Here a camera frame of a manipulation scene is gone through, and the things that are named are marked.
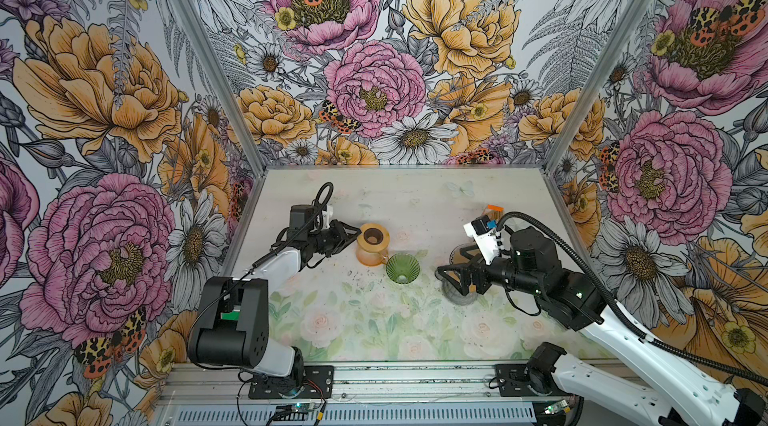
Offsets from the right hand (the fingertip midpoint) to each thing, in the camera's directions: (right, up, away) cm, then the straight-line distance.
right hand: (453, 271), depth 68 cm
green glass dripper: (-10, -5, +24) cm, 27 cm away
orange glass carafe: (-20, -3, +28) cm, 34 cm away
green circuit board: (+25, -33, +4) cm, 41 cm away
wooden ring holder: (-20, +2, +20) cm, 28 cm away
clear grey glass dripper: (+3, +3, +3) cm, 6 cm away
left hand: (-23, +4, +21) cm, 31 cm away
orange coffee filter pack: (+19, +12, +30) cm, 37 cm away
